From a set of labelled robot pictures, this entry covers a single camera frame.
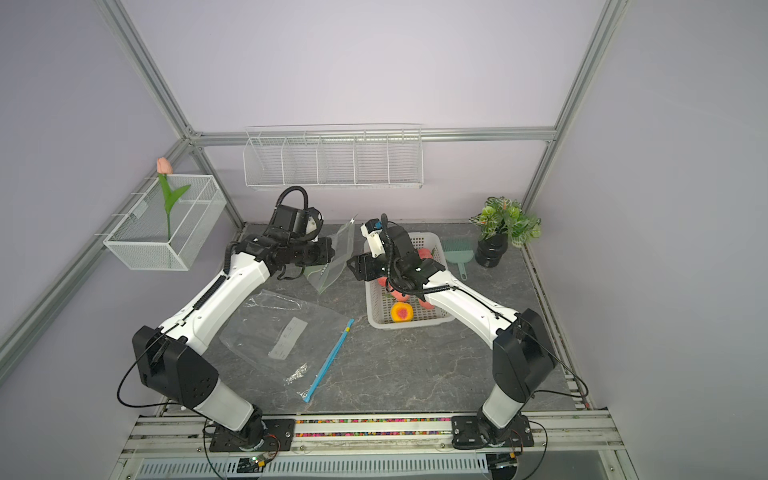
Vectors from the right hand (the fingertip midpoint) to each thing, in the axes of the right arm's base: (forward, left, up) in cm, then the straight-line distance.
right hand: (355, 258), depth 80 cm
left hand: (+1, +6, +1) cm, 6 cm away
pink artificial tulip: (+13, +50, +11) cm, 53 cm away
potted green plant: (+12, -42, +2) cm, 44 cm away
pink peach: (-18, -12, +11) cm, 24 cm away
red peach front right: (-20, -17, +11) cm, 29 cm away
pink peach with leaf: (-9, -8, +3) cm, 12 cm away
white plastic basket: (-5, -8, -21) cm, 23 cm away
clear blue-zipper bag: (-14, +20, -23) cm, 34 cm away
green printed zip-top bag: (-3, +9, -4) cm, 10 cm away
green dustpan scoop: (+21, -35, -23) cm, 47 cm away
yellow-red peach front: (-7, -13, -17) cm, 22 cm away
